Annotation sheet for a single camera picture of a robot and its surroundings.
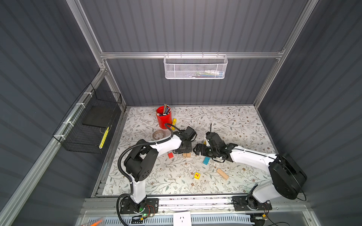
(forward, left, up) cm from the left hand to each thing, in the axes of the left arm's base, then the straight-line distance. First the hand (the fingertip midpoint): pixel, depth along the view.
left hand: (186, 149), depth 93 cm
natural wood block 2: (-4, -1, -1) cm, 4 cm away
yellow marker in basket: (-6, +42, +25) cm, 49 cm away
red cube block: (-3, +11, -1) cm, 11 cm away
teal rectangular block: (-8, -12, -1) cm, 15 cm away
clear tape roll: (+14, +20, -2) cm, 24 cm away
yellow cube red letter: (-17, -5, -1) cm, 18 cm away
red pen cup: (+20, +14, +14) cm, 28 cm away
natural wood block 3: (-16, -21, -2) cm, 27 cm away
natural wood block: (-3, +1, -1) cm, 4 cm away
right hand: (-4, -8, +4) cm, 10 cm away
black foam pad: (+8, +47, +28) cm, 55 cm away
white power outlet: (-38, +5, +2) cm, 38 cm away
